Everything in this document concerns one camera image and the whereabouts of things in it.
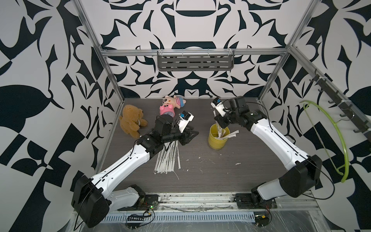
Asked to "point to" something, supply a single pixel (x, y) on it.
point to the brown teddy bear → (131, 120)
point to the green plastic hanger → (347, 167)
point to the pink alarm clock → (166, 109)
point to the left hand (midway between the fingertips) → (194, 126)
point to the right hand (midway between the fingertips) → (216, 114)
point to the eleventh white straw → (220, 132)
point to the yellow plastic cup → (215, 143)
